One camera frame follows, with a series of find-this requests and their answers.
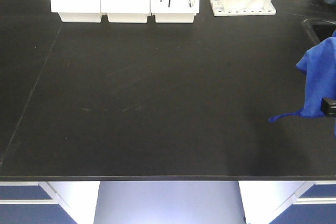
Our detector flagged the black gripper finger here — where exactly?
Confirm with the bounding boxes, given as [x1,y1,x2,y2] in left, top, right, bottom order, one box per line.
[321,97,336,118]

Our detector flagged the blue cloth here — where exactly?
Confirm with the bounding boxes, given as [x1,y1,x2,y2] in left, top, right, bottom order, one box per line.
[268,30,336,138]

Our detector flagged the black sink basin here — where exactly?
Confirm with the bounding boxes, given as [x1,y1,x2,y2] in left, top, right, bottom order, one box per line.
[301,18,336,47]

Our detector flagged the dark top bench, blue cabinets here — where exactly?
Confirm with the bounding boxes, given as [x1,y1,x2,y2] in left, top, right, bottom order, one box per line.
[0,0,336,224]

